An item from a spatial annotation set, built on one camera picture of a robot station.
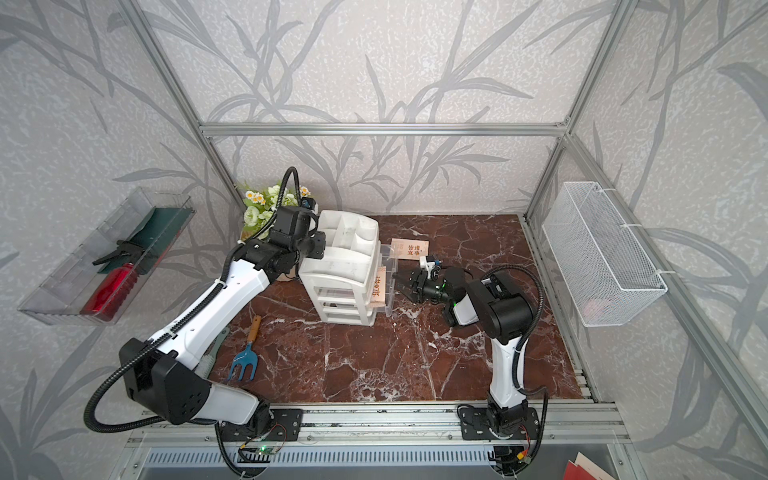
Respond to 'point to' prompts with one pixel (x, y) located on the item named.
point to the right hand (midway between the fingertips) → (395, 281)
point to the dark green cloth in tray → (153, 237)
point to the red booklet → (583, 468)
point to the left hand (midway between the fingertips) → (316, 238)
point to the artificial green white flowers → (259, 209)
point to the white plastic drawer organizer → (342, 278)
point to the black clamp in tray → (133, 252)
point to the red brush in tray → (111, 292)
